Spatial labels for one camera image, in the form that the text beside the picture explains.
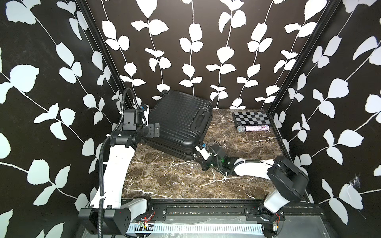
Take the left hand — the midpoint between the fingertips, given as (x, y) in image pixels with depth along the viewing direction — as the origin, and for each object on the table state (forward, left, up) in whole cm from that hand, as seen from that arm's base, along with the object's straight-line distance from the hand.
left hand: (149, 123), depth 74 cm
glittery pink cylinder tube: (+13, -58, -25) cm, 65 cm away
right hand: (-10, -23, -21) cm, 33 cm away
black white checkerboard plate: (+25, -69, -27) cm, 78 cm away
